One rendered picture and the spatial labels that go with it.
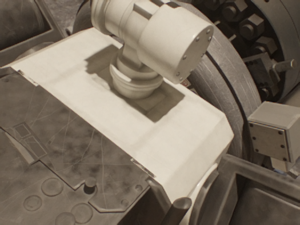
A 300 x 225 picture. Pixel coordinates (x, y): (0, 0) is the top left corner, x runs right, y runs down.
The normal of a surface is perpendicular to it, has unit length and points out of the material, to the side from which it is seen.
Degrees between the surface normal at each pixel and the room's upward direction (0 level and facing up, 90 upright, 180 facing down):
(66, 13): 0
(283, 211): 34
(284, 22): 46
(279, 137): 90
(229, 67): 42
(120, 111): 16
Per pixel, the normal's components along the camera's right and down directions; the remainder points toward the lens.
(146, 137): 0.22, -0.66
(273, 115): -0.32, -0.80
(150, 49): -0.54, 0.39
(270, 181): -0.65, -0.30
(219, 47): 0.34, -0.28
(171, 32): -0.22, -0.16
